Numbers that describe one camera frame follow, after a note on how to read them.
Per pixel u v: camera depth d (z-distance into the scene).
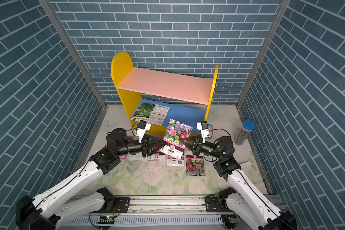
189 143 0.65
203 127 0.60
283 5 0.70
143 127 0.60
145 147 0.58
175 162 0.89
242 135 0.89
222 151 0.54
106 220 0.72
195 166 0.88
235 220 0.70
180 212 0.72
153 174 0.85
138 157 0.91
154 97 1.21
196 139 0.61
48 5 0.70
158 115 0.96
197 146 0.59
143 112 0.96
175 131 0.65
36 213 0.38
